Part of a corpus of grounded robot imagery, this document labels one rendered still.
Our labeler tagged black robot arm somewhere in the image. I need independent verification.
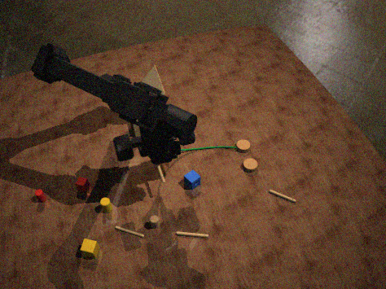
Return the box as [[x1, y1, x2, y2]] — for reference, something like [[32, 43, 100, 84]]
[[31, 42, 197, 164]]

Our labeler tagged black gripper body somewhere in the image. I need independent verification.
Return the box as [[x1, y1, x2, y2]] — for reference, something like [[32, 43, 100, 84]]
[[113, 126, 195, 161]]

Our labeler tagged blue block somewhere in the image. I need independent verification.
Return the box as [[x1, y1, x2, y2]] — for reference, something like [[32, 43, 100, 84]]
[[184, 170, 201, 190]]

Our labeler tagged yellow cylinder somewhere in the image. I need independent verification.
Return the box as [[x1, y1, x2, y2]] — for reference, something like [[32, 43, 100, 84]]
[[100, 197, 112, 213]]

